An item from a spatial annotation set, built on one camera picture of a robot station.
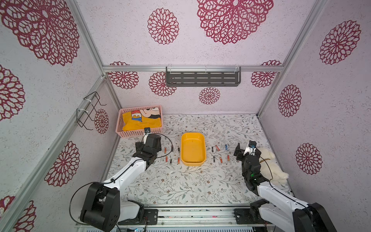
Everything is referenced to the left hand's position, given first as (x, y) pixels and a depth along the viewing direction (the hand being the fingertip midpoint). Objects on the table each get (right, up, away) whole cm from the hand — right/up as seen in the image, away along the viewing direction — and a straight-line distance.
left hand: (148, 142), depth 87 cm
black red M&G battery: (+13, -13, +7) cm, 20 cm away
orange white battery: (+46, -12, +7) cm, 49 cm away
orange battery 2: (+9, -7, +13) cm, 17 cm away
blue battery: (+51, -5, +13) cm, 53 cm away
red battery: (+45, -5, +13) cm, 47 cm away
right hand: (+57, 0, -5) cm, 58 cm away
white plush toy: (+64, -11, -17) cm, 67 cm away
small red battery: (+18, -12, +7) cm, 23 cm away
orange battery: (+51, -11, +9) cm, 53 cm away
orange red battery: (+10, -11, +8) cm, 17 cm away
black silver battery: (+18, -6, +12) cm, 22 cm away
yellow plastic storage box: (+28, -7, +11) cm, 31 cm away
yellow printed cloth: (-5, +17, +23) cm, 29 cm away
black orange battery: (+13, -6, +13) cm, 19 cm away
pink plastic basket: (-23, +6, +14) cm, 27 cm away
